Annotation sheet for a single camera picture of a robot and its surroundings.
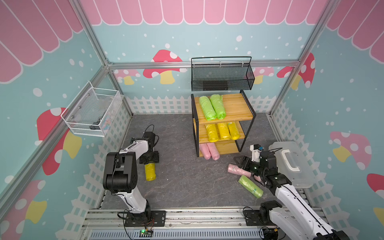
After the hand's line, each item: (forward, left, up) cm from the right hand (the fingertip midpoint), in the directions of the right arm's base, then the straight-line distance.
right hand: (237, 158), depth 82 cm
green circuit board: (-33, +48, -14) cm, 60 cm away
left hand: (+3, +52, -10) cm, 53 cm away
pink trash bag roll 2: (+8, +12, -7) cm, 16 cm away
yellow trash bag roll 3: (+13, +1, +8) cm, 15 cm away
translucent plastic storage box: (-2, -29, -1) cm, 29 cm away
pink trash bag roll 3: (-2, +1, -8) cm, 8 cm away
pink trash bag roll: (+10, +17, -7) cm, 21 cm away
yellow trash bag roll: (+12, +14, +9) cm, 20 cm away
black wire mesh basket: (+50, +16, +20) cm, 56 cm away
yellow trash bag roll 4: (-2, +50, -8) cm, 51 cm away
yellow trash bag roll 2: (+14, +7, +8) cm, 17 cm away
